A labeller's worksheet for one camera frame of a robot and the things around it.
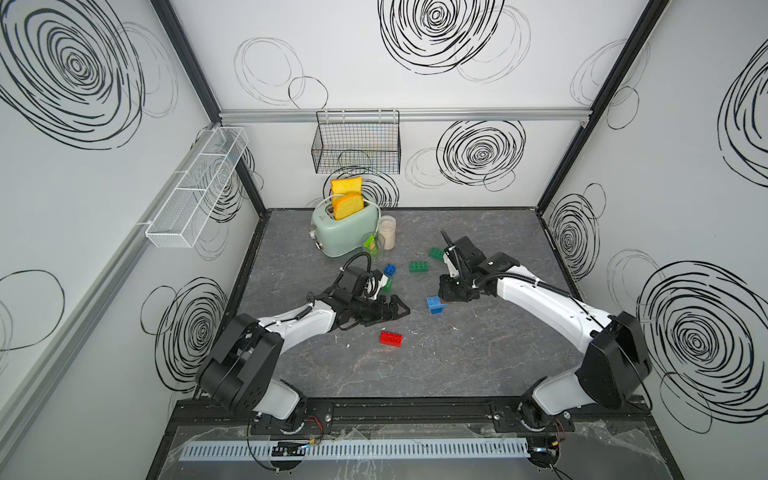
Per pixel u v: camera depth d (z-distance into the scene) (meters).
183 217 0.73
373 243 1.03
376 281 0.78
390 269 1.01
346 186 0.99
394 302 0.77
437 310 0.91
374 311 0.75
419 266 1.02
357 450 0.96
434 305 0.89
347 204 0.94
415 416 0.75
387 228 1.02
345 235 0.97
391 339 0.85
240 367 0.43
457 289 0.72
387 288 0.94
